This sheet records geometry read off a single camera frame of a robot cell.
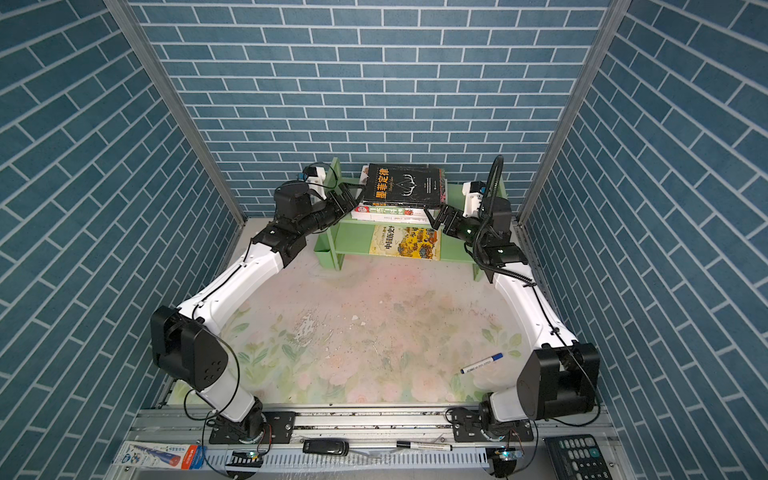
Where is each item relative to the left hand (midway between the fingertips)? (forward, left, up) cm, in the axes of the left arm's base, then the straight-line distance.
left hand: (361, 195), depth 76 cm
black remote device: (-50, +8, -34) cm, 61 cm away
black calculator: (-54, -51, -34) cm, 81 cm away
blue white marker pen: (-32, -30, -35) cm, 57 cm away
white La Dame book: (-2, -10, -5) cm, 11 cm away
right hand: (-2, -18, -3) cm, 19 cm away
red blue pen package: (-51, +46, -37) cm, 78 cm away
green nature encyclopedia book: (+2, -22, -3) cm, 22 cm away
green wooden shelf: (+7, -26, -4) cm, 27 cm away
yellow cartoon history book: (+4, -13, -23) cm, 27 cm away
